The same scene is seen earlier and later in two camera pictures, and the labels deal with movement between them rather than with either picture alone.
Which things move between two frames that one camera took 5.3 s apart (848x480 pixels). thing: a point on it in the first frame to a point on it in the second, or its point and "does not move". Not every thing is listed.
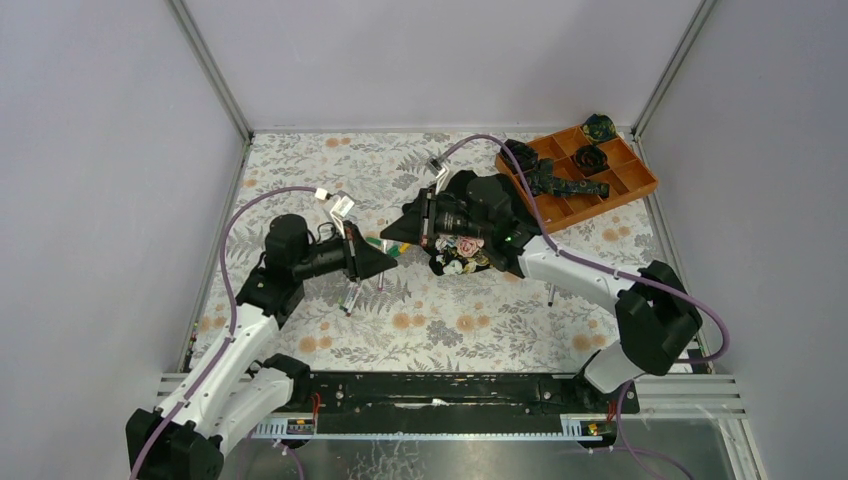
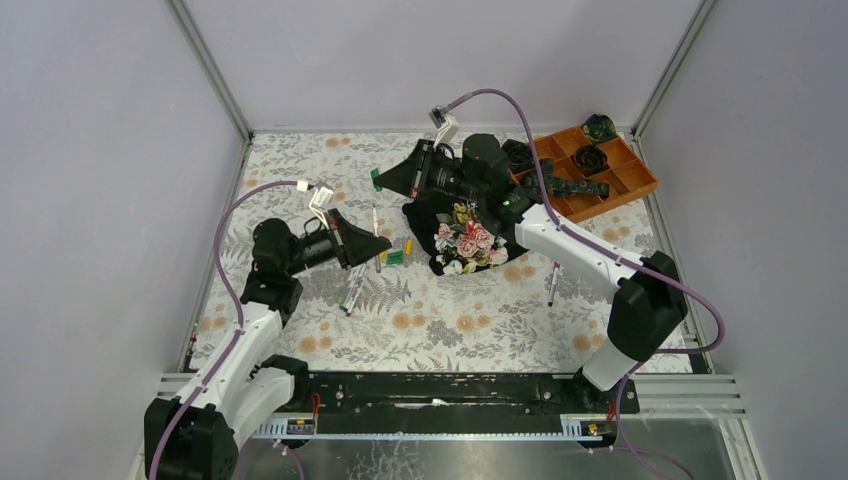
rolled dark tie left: (526, 157) does not move
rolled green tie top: (599, 127) does not move
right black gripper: (428, 217) to (423, 171)
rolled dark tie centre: (591, 159) does not move
